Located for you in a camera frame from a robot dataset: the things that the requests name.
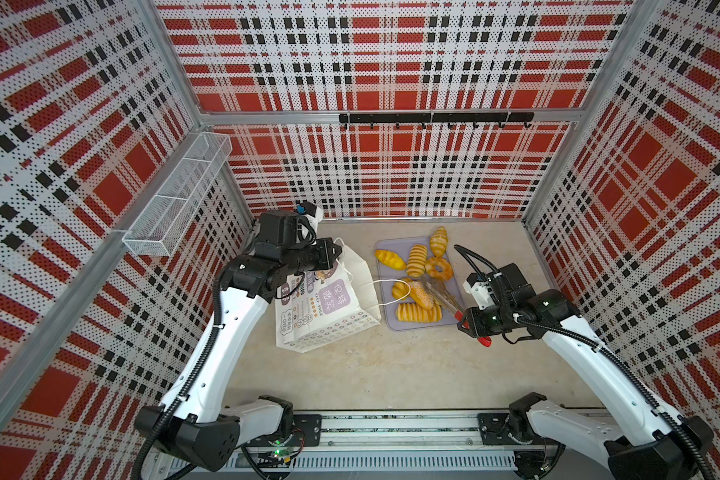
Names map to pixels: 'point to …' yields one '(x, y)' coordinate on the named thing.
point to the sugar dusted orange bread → (420, 295)
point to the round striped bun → (399, 289)
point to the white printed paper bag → (327, 304)
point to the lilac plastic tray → (401, 246)
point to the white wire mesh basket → (163, 221)
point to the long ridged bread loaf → (445, 295)
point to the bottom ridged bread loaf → (414, 313)
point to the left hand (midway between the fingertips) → (341, 254)
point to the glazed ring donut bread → (439, 268)
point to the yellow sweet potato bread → (390, 259)
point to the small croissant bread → (439, 241)
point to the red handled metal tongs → (460, 313)
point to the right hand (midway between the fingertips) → (467, 328)
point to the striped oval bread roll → (416, 260)
